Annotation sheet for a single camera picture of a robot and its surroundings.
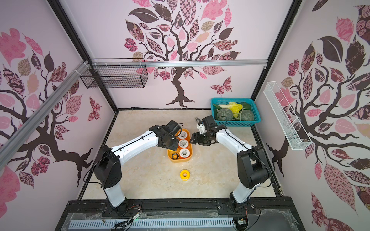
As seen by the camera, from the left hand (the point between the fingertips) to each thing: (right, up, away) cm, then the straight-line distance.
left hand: (170, 147), depth 86 cm
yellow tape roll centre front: (+9, -16, -3) cm, 19 cm away
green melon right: (+53, +21, +15) cm, 59 cm away
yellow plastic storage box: (+12, -2, +7) cm, 14 cm away
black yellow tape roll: (+2, -7, +6) cm, 10 cm away
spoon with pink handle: (+18, +18, +26) cm, 36 cm away
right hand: (+15, +2, +1) cm, 15 cm away
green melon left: (+37, +21, +14) cm, 45 cm away
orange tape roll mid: (+7, +1, +9) cm, 11 cm away
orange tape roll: (+8, -4, +4) cm, 10 cm away
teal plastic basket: (+46, +23, +21) cm, 56 cm away
